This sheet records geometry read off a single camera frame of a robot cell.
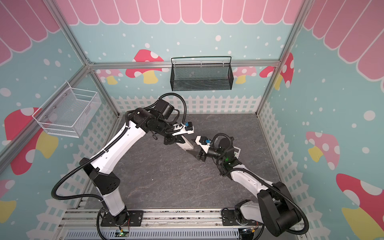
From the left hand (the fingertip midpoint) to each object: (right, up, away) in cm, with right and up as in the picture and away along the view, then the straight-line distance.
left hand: (181, 140), depth 72 cm
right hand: (+4, -2, +3) cm, 6 cm away
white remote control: (+2, +1, -3) cm, 4 cm away
